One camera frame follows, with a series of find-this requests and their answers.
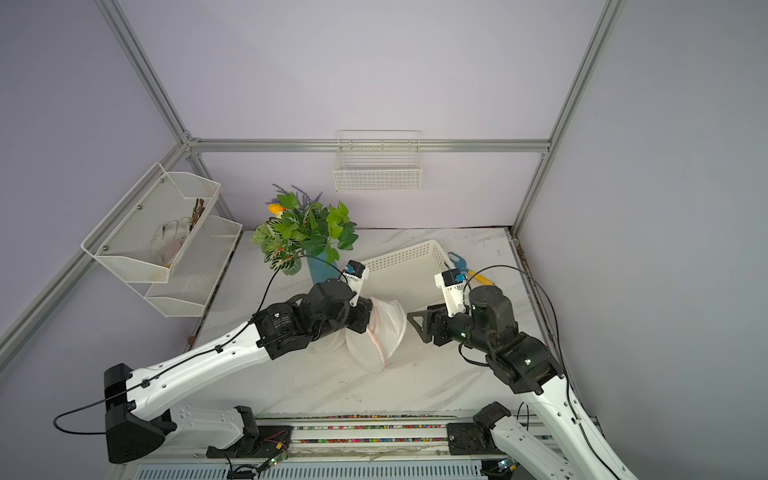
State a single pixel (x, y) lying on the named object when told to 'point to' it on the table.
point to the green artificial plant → (301, 224)
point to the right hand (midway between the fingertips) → (420, 318)
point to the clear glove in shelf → (170, 237)
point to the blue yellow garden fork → (461, 263)
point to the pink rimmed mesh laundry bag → (376, 348)
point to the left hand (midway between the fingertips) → (370, 306)
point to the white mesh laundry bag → (343, 346)
